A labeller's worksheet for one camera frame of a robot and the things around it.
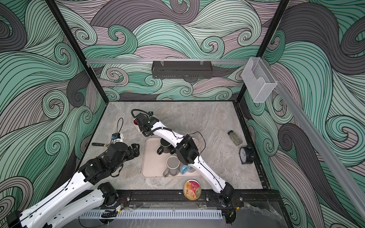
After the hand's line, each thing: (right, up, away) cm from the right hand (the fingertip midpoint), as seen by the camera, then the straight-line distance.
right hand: (149, 129), depth 98 cm
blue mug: (+24, -19, -22) cm, 38 cm away
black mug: (+13, -8, -14) cm, 21 cm away
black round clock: (+61, -13, -16) cm, 64 cm away
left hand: (-4, -7, -22) cm, 23 cm away
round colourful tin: (+28, -29, -25) cm, 47 cm away
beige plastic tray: (+9, -18, -10) cm, 22 cm away
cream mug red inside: (-8, +4, -3) cm, 10 cm away
